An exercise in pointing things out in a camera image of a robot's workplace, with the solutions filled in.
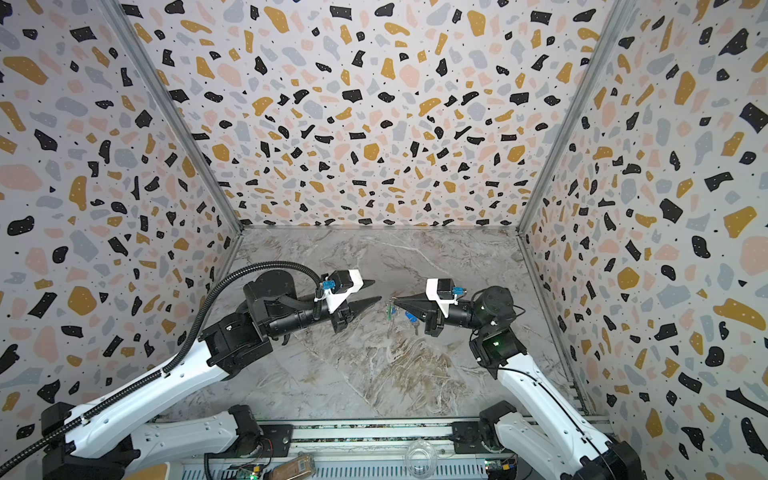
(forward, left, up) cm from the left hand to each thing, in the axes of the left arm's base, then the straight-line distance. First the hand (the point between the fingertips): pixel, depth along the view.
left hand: (377, 283), depth 57 cm
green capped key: (-3, -2, -6) cm, 7 cm away
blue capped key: (+12, -9, -39) cm, 42 cm away
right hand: (-1, -4, -5) cm, 6 cm away
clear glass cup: (-25, -9, -39) cm, 47 cm away
